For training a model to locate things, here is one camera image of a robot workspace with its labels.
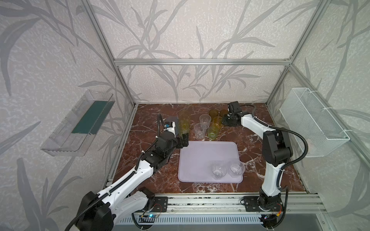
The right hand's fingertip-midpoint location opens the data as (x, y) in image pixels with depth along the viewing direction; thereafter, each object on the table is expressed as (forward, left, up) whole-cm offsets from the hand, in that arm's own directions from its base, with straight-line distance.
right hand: (222, 120), depth 100 cm
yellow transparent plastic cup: (+2, +3, -4) cm, 6 cm away
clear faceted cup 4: (-32, -6, -7) cm, 33 cm away
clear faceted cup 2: (-3, +16, -6) cm, 18 cm away
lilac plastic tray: (-26, +19, -10) cm, 34 cm away
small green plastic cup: (-6, +7, -7) cm, 11 cm away
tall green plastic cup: (-8, +27, +4) cm, 28 cm away
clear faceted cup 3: (-33, +5, -8) cm, 34 cm away
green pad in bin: (-21, +65, +28) cm, 74 cm away
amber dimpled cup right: (+9, -2, -1) cm, 9 cm away
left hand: (-19, +26, +11) cm, 34 cm away
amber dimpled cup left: (+12, +5, -5) cm, 14 cm away
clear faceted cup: (+5, +11, -5) cm, 13 cm away
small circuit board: (-54, +41, -7) cm, 68 cm away
